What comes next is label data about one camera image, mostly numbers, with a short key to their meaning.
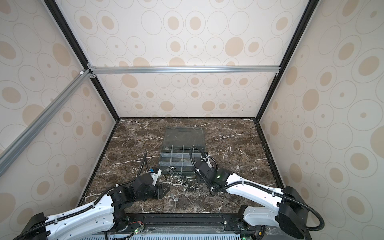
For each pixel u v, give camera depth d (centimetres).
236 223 73
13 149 52
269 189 45
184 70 90
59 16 70
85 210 49
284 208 40
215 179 57
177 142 105
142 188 60
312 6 68
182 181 87
